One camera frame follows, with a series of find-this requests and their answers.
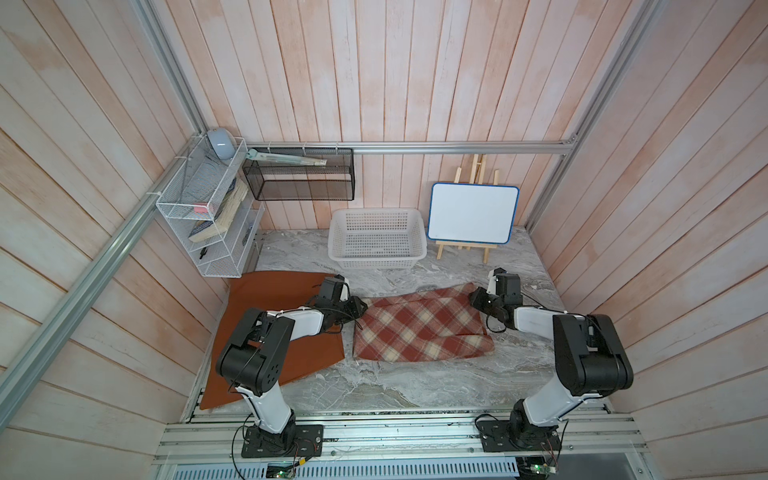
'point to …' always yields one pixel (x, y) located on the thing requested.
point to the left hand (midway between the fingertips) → (364, 310)
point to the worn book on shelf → (205, 229)
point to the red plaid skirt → (431, 325)
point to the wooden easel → (477, 175)
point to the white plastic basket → (377, 238)
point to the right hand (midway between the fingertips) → (471, 292)
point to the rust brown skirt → (263, 290)
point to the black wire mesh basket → (274, 180)
